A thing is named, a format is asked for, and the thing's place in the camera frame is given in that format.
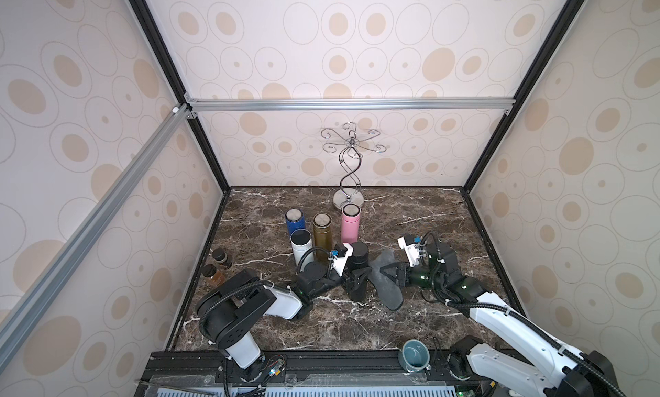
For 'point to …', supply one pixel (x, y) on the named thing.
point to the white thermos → (301, 241)
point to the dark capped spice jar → (220, 256)
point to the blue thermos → (295, 220)
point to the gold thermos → (322, 231)
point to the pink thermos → (351, 220)
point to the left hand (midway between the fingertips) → (372, 266)
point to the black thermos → (358, 260)
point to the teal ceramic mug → (414, 356)
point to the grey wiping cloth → (386, 287)
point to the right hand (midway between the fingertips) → (390, 268)
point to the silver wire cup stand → (350, 192)
